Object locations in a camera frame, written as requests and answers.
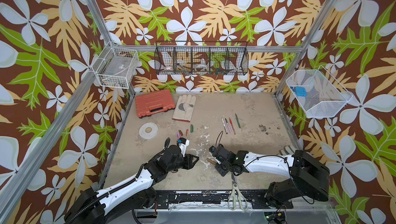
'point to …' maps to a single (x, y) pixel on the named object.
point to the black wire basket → (201, 58)
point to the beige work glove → (184, 108)
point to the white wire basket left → (115, 66)
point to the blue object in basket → (300, 91)
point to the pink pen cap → (178, 135)
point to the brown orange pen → (211, 161)
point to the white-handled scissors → (232, 201)
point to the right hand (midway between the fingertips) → (216, 166)
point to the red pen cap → (187, 130)
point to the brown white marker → (225, 127)
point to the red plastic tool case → (154, 102)
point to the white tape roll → (148, 130)
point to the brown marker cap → (180, 132)
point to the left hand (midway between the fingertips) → (198, 156)
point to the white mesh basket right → (326, 96)
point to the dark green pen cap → (192, 128)
